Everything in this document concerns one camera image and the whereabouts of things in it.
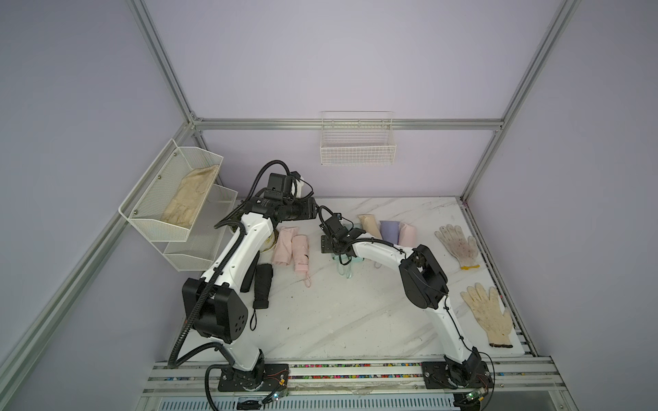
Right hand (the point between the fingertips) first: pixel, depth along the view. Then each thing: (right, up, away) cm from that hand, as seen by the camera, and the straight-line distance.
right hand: (335, 244), depth 101 cm
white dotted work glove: (+53, -3, 0) cm, 53 cm away
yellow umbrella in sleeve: (+14, +8, +6) cm, 17 cm away
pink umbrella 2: (+30, +3, +3) cm, 30 cm away
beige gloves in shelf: (-47, +19, -19) cm, 54 cm away
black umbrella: (-27, -10, -8) cm, 30 cm away
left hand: (-8, +13, -18) cm, 24 cm away
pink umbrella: (-13, -4, -4) cm, 15 cm away
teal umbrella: (+5, -8, -4) cm, 10 cm away
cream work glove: (+53, -22, -14) cm, 59 cm away
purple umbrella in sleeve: (+23, +5, +4) cm, 24 cm away
